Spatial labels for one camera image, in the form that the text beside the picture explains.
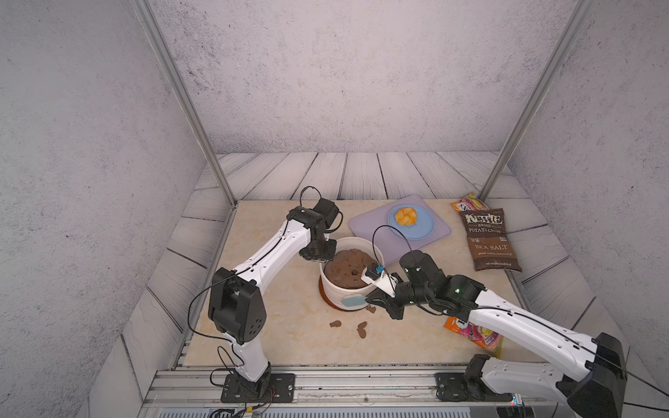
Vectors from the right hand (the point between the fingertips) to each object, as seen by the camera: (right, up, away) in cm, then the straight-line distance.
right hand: (371, 298), depth 71 cm
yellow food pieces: (+19, +23, +41) cm, 50 cm away
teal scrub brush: (-5, -2, +3) cm, 6 cm away
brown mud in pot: (-6, +5, +16) cm, 18 cm away
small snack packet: (+49, +29, +46) cm, 73 cm away
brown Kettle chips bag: (+50, +14, +34) cm, 62 cm away
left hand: (-12, +9, +14) cm, 20 cm away
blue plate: (+26, +18, +41) cm, 51 cm away
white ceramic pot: (-4, -8, +16) cm, 18 cm away
